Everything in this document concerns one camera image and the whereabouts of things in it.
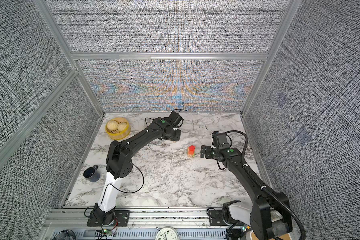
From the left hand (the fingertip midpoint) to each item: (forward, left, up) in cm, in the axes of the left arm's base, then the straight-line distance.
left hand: (177, 137), depth 93 cm
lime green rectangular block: (-8, -10, -9) cm, 15 cm away
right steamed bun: (+15, +38, -4) cm, 41 cm away
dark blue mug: (-17, +51, -9) cm, 54 cm away
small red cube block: (-4, -9, -5) cm, 11 cm away
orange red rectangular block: (-7, -8, -7) cm, 13 cm away
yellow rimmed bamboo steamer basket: (+10, +42, -7) cm, 43 cm away
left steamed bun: (+15, +44, -3) cm, 47 cm away
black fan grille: (-46, +52, -8) cm, 70 cm away
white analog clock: (-48, +7, -6) cm, 49 cm away
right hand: (-11, -18, +2) cm, 21 cm away
